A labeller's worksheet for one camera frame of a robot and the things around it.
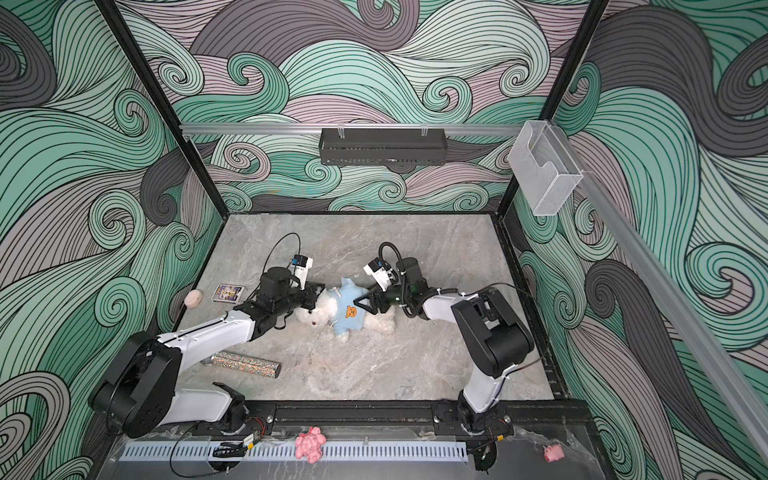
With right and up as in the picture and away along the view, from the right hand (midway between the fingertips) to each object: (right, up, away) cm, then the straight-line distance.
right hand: (361, 297), depth 88 cm
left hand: (-11, +4, 0) cm, 12 cm away
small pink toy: (+45, -32, -21) cm, 59 cm away
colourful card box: (-44, 0, +7) cm, 45 cm away
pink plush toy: (-11, -29, -21) cm, 38 cm away
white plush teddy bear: (-10, -3, -5) cm, 12 cm away
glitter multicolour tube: (-31, -17, -8) cm, 36 cm away
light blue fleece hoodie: (-3, -4, -4) cm, 7 cm away
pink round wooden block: (-54, -1, +5) cm, 54 cm away
